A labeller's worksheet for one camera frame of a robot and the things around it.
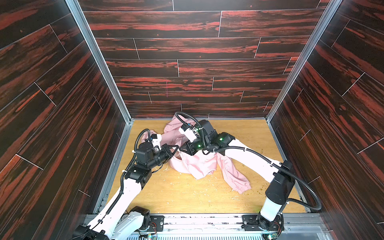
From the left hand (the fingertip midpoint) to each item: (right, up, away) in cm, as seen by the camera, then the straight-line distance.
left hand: (180, 147), depth 73 cm
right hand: (+1, 0, +3) cm, 3 cm away
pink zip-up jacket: (+11, -13, +17) cm, 24 cm away
